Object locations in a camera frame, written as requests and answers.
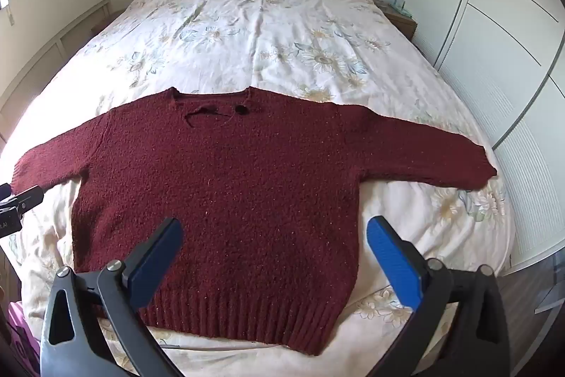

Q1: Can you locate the white wardrobe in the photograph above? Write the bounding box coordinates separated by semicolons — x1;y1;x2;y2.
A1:
406;0;565;272

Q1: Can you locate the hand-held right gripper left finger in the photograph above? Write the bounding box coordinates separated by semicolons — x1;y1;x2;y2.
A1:
40;218;184;377

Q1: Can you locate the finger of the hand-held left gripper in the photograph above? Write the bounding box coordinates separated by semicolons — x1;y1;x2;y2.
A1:
0;188;45;213

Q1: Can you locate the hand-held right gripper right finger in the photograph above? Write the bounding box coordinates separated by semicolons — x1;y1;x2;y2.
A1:
366;216;524;377

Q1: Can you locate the white floral bedspread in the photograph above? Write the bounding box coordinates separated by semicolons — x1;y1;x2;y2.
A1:
0;0;517;377

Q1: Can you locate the dark red knit sweater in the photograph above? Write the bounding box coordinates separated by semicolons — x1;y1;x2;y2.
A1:
10;86;498;357

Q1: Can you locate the wooden nightstand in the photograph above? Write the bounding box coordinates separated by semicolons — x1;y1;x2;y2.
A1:
382;1;418;41

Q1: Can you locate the purple cloth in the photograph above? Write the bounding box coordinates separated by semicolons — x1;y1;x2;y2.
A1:
6;302;42;377

